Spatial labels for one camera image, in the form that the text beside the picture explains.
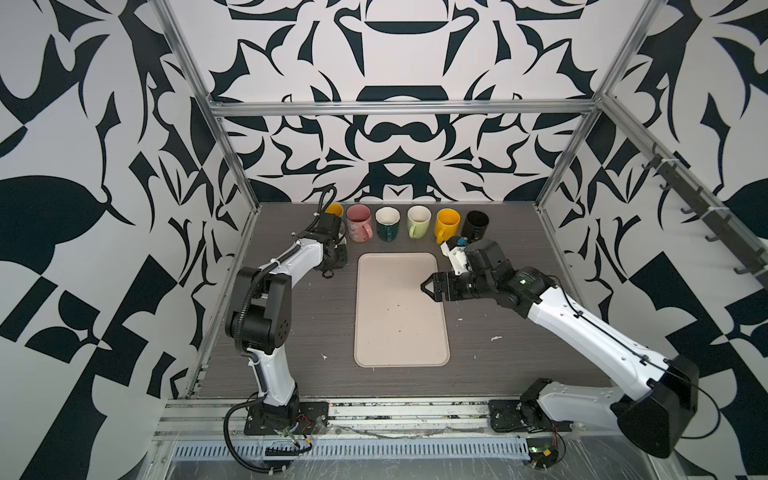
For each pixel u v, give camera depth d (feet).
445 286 2.17
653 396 1.26
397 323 2.94
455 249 2.25
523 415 2.21
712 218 1.93
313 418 2.44
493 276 1.86
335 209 3.44
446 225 3.37
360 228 3.32
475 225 3.39
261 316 1.63
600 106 2.90
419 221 3.36
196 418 2.51
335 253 2.84
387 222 3.34
